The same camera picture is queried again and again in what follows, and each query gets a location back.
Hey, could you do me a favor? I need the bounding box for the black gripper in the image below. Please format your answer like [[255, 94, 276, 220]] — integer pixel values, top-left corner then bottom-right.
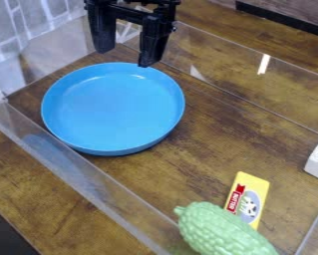
[[84, 0, 180, 68]]

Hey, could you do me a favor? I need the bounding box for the yellow butter block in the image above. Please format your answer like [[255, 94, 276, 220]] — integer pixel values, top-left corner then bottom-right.
[[223, 171, 270, 230]]

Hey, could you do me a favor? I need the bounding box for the round blue plastic tray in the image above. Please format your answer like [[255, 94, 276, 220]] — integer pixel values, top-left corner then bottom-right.
[[41, 62, 184, 156]]

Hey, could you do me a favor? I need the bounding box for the green bumpy toy gourd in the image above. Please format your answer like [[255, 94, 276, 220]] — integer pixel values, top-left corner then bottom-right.
[[172, 201, 278, 255]]

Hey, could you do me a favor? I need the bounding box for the clear acrylic enclosure wall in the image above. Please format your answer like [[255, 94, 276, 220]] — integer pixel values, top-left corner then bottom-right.
[[0, 18, 318, 255]]

